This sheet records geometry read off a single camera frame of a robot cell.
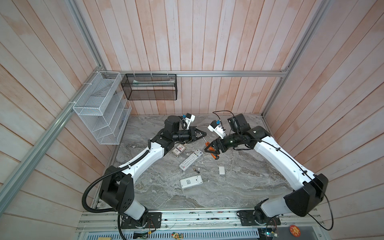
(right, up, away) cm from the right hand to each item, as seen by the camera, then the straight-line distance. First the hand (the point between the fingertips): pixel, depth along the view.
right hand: (209, 147), depth 73 cm
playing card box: (-17, -5, +25) cm, 31 cm away
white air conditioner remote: (-9, -22, +12) cm, 26 cm away
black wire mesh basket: (-37, +39, +30) cm, 62 cm away
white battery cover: (+10, -17, +18) cm, 27 cm away
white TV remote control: (-9, -10, +20) cm, 24 cm away
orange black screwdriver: (+4, -5, -1) cm, 6 cm away
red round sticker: (+41, -40, -3) cm, 57 cm away
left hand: (-1, +5, 0) cm, 5 cm away
